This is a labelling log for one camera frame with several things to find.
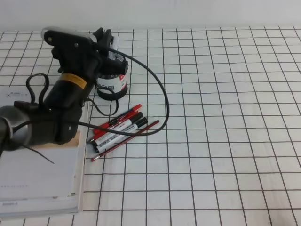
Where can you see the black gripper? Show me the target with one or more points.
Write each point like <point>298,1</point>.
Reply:
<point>81,56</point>

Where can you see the gray black robot arm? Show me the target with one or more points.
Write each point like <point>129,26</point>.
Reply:
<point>54,115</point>

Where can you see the black mesh pen holder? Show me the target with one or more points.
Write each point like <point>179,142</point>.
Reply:
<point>113,82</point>

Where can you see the red pen with black grip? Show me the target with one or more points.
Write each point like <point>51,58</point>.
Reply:
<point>115,121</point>

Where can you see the upper white black marker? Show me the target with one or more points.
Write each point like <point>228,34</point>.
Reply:
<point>119,127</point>

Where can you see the white black marker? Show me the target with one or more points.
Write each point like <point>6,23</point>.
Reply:
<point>102,145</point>
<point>119,127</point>

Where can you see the lower white black marker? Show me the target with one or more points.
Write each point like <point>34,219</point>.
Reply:
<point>102,145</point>

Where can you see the dark red pencil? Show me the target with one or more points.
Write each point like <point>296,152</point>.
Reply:
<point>124,141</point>

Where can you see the white robot brochure book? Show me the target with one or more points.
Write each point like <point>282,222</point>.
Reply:
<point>36,179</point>

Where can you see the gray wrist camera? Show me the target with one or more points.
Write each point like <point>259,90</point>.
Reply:
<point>61,30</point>

